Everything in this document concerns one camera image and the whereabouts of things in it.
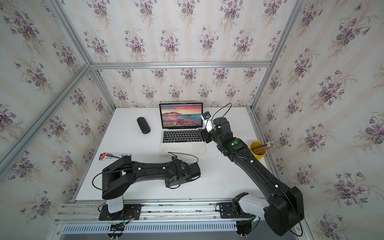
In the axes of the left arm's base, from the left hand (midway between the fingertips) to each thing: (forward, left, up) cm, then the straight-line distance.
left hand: (184, 182), depth 83 cm
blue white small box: (+16, +45, +1) cm, 48 cm away
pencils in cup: (+14, -45, +17) cm, 50 cm away
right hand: (+21, -12, +25) cm, 35 cm away
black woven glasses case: (+39, +30, +2) cm, 50 cm away
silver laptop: (+39, +4, +5) cm, 39 cm away
